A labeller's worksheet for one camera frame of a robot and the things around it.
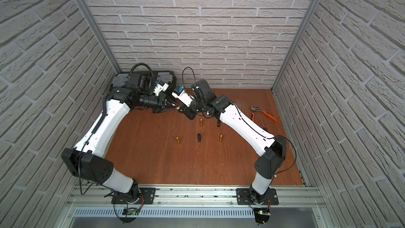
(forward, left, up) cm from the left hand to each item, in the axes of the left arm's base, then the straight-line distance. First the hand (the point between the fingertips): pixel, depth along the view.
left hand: (179, 104), depth 70 cm
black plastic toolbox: (+35, +12, -14) cm, 40 cm away
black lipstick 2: (-3, -9, -27) cm, 29 cm away
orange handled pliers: (+20, -49, -29) cm, 60 cm away
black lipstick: (+7, -21, -28) cm, 35 cm away
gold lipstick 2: (-4, +3, -29) cm, 29 cm away
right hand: (+1, -2, -3) cm, 4 cm away
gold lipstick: (+8, -10, -28) cm, 31 cm away
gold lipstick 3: (-3, -22, -28) cm, 35 cm away
